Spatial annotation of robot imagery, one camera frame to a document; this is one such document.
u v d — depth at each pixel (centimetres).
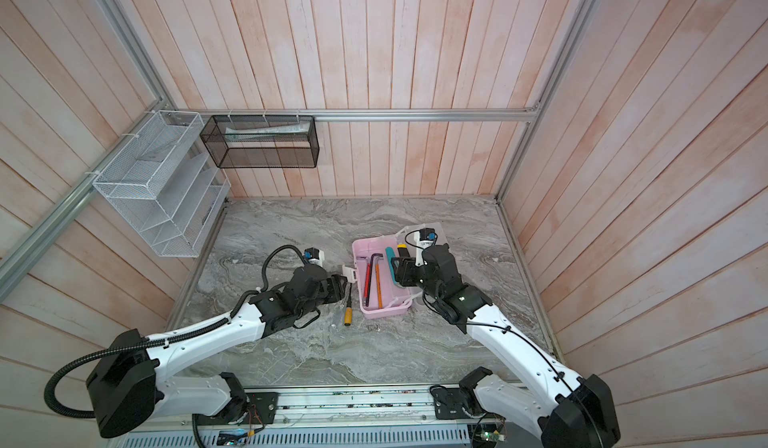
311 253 73
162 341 44
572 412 38
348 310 89
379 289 95
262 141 104
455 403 73
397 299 84
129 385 40
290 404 75
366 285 95
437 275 57
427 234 68
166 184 73
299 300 61
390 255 95
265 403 74
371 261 101
